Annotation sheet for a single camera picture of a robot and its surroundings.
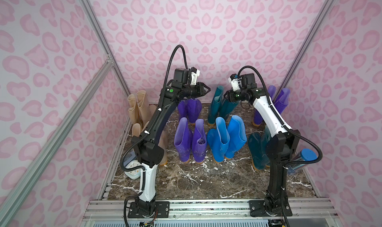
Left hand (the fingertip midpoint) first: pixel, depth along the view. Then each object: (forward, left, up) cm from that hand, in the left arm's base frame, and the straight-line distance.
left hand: (210, 88), depth 77 cm
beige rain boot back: (-2, +37, -11) cm, 39 cm away
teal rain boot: (+3, -12, -18) cm, 21 cm away
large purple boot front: (+2, +16, -18) cm, 24 cm away
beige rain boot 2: (-22, +24, -18) cm, 38 cm away
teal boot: (+2, -4, -19) cm, 19 cm away
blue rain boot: (-19, -14, -15) cm, 28 cm away
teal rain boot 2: (-14, -30, -32) cm, 46 cm away
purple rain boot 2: (-25, +6, -11) cm, 28 cm away
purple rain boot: (-24, +13, -10) cm, 29 cm away
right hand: (+7, -12, -10) cm, 18 cm away
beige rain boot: (-5, +42, -11) cm, 43 cm away
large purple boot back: (+2, +8, -17) cm, 19 cm away
